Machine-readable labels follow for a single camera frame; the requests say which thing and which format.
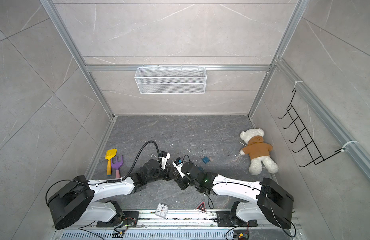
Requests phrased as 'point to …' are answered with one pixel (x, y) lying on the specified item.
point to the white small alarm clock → (161, 210)
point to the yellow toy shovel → (109, 154)
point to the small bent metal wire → (154, 155)
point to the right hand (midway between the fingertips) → (176, 176)
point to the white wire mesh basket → (171, 80)
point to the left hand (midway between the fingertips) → (178, 167)
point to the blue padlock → (205, 159)
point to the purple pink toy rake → (117, 165)
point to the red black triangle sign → (201, 207)
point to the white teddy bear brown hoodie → (258, 150)
